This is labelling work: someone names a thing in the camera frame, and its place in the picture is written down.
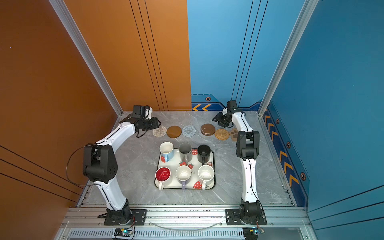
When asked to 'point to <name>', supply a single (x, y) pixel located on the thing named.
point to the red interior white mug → (162, 175)
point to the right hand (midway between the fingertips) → (214, 120)
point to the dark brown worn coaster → (207, 129)
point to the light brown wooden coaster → (174, 132)
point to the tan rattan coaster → (221, 134)
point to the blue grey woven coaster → (188, 131)
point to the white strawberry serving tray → (194, 182)
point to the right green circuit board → (252, 233)
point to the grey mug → (185, 152)
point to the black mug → (203, 154)
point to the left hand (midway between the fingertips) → (158, 121)
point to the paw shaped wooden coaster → (234, 134)
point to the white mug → (206, 174)
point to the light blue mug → (166, 149)
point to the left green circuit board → (123, 232)
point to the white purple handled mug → (183, 173)
